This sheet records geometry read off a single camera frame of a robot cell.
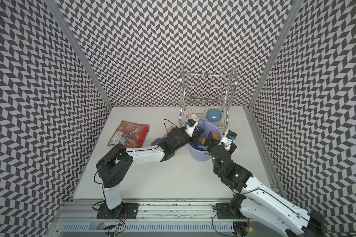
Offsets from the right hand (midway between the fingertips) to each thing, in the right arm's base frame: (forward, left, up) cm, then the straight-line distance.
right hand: (217, 138), depth 72 cm
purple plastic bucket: (-2, +8, -10) cm, 13 cm away
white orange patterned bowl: (+26, +10, -13) cm, 30 cm away
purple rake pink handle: (+12, +35, -22) cm, 43 cm away
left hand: (+9, +7, -5) cm, 12 cm away
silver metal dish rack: (+23, +4, +6) cm, 24 cm away
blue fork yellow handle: (+6, +6, -5) cm, 10 cm away
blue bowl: (+30, -4, -17) cm, 35 cm away
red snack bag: (+15, +54, -19) cm, 59 cm away
